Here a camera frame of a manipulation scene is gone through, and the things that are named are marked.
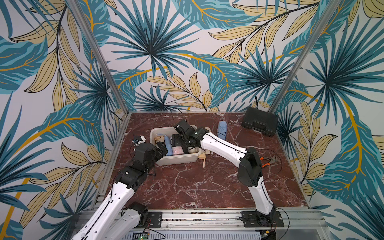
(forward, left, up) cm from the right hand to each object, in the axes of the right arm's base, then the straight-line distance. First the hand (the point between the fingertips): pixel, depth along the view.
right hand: (176, 140), depth 87 cm
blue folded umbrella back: (+16, -31, -11) cm, 37 cm away
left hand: (-9, +8, +6) cm, 14 cm away
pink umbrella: (-4, 0, -5) cm, 6 cm away
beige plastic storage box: (-6, -9, -10) cm, 15 cm away
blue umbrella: (-5, +4, -5) cm, 8 cm away
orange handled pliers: (-7, -59, -15) cm, 62 cm away
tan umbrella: (+5, +11, -4) cm, 13 cm away
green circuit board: (-44, +16, -17) cm, 50 cm away
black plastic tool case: (+20, -58, -7) cm, 62 cm away
